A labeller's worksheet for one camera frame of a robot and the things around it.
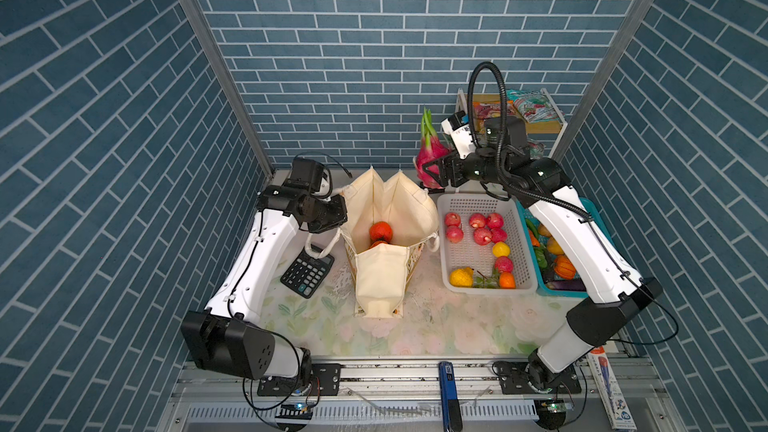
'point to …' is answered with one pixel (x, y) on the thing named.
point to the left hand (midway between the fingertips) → (349, 216)
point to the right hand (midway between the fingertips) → (432, 157)
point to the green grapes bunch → (491, 282)
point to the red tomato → (380, 231)
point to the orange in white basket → (507, 280)
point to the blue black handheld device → (450, 399)
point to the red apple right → (452, 219)
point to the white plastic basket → (480, 258)
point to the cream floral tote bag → (382, 273)
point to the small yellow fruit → (501, 249)
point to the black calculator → (305, 275)
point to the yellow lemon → (462, 277)
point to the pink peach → (504, 264)
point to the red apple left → (454, 234)
